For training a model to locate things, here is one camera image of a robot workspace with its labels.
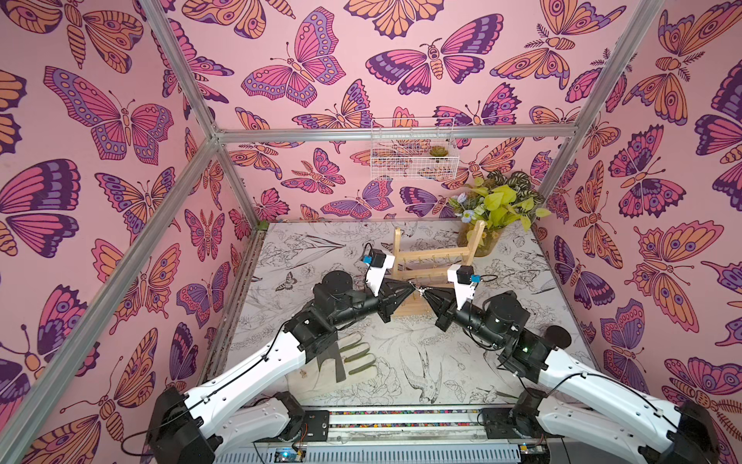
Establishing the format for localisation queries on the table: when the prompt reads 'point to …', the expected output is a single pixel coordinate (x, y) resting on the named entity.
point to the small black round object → (557, 335)
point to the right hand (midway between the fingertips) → (424, 286)
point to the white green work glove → (356, 357)
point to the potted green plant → (497, 199)
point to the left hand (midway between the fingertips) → (416, 286)
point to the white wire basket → (417, 159)
